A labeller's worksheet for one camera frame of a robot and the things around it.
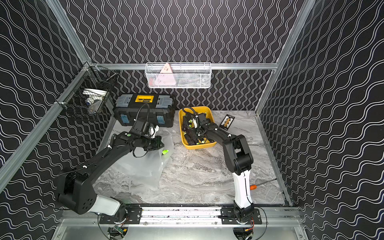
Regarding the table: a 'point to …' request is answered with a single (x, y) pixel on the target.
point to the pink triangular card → (166, 76)
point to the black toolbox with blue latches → (158, 109)
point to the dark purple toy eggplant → (164, 151)
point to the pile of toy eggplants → (190, 126)
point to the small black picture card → (227, 122)
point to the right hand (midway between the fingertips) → (195, 133)
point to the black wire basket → (87, 94)
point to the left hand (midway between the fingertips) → (164, 142)
